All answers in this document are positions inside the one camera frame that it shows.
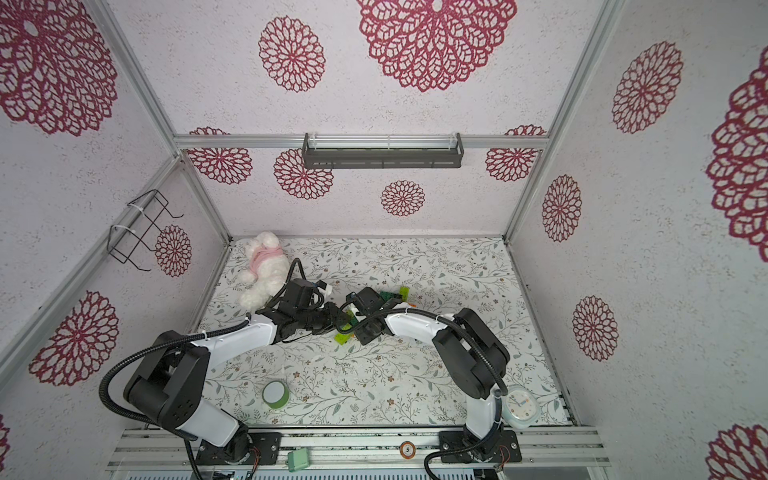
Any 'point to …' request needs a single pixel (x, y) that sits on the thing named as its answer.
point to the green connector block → (298, 459)
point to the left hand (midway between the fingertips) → (351, 320)
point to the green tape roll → (275, 394)
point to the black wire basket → (143, 223)
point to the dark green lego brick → (387, 295)
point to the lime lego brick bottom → (343, 337)
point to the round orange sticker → (407, 449)
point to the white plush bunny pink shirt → (263, 270)
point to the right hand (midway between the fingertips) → (360, 328)
